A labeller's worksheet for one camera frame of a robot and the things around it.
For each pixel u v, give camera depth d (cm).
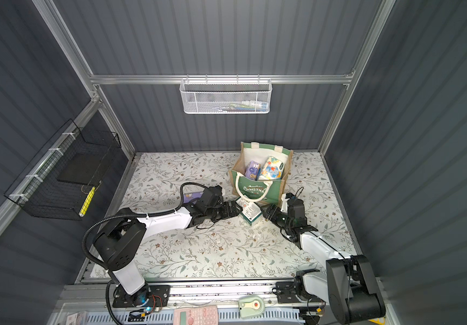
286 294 73
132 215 51
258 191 92
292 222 68
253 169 99
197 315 68
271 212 79
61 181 71
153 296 72
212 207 73
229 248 85
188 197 71
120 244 48
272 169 90
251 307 65
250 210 90
